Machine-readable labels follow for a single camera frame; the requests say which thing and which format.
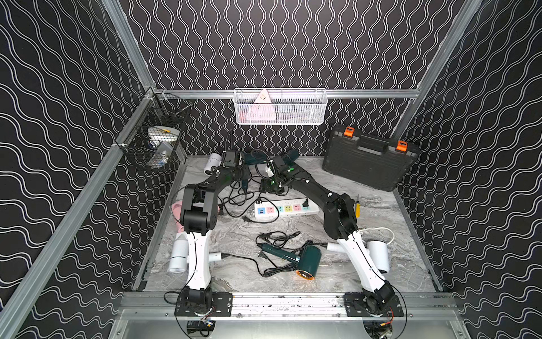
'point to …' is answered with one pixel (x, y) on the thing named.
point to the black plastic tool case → (370, 161)
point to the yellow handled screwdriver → (357, 209)
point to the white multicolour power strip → (273, 209)
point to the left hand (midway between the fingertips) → (245, 168)
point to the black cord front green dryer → (281, 241)
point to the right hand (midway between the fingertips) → (263, 189)
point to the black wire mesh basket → (154, 135)
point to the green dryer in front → (308, 259)
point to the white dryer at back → (214, 159)
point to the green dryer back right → (291, 157)
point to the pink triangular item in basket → (262, 109)
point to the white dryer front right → (378, 249)
